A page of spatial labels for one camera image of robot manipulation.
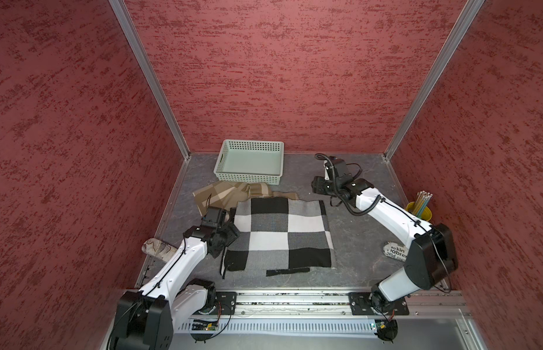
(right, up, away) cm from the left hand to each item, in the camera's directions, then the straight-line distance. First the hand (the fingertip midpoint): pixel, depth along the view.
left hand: (232, 242), depth 84 cm
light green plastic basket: (+3, +34, +33) cm, 48 cm away
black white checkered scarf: (+19, +1, +5) cm, 19 cm away
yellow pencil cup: (+80, +10, +3) cm, 81 cm away
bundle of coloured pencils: (+76, +17, 0) cm, 78 cm away
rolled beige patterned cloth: (-29, -2, -2) cm, 29 cm away
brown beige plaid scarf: (-7, +17, +19) cm, 26 cm away
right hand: (+35, +21, +3) cm, 41 cm away
